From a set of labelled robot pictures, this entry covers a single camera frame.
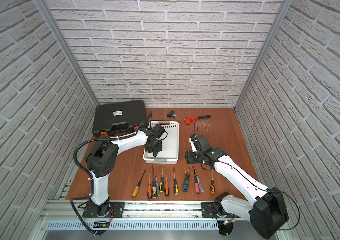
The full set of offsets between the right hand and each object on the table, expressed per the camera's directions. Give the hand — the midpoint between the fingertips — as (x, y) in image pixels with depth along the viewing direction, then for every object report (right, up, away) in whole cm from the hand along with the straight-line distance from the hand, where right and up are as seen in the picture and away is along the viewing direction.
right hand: (190, 155), depth 81 cm
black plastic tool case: (-51, +20, +23) cm, 60 cm away
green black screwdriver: (-21, -1, +10) cm, 24 cm away
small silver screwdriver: (-18, -17, -2) cm, 25 cm away
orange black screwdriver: (-22, -19, -4) cm, 30 cm away
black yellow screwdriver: (-16, -16, -1) cm, 23 cm away
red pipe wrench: (+2, +21, +29) cm, 36 cm away
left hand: (-19, +2, +13) cm, 23 cm away
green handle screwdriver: (-3, -16, -2) cm, 16 cm away
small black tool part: (-11, +25, +32) cm, 42 cm away
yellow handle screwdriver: (-30, -19, -3) cm, 35 cm away
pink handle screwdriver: (+3, -16, +1) cm, 17 cm away
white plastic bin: (-12, -3, +15) cm, 20 cm away
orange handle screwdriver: (-13, -18, -3) cm, 23 cm away
